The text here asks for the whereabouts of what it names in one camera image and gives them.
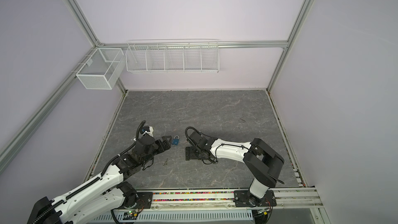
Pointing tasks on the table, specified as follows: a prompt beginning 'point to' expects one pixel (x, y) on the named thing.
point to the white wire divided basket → (195, 55)
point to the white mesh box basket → (101, 68)
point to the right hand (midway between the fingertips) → (192, 156)
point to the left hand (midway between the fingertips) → (166, 141)
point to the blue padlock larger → (175, 140)
